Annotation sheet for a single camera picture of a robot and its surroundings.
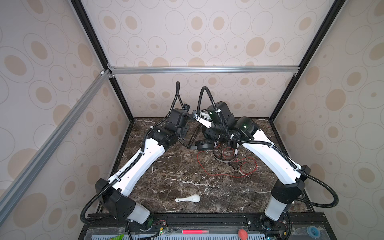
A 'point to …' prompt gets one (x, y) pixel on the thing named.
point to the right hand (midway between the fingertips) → (211, 117)
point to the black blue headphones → (206, 145)
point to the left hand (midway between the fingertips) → (183, 120)
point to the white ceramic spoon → (194, 198)
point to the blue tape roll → (313, 231)
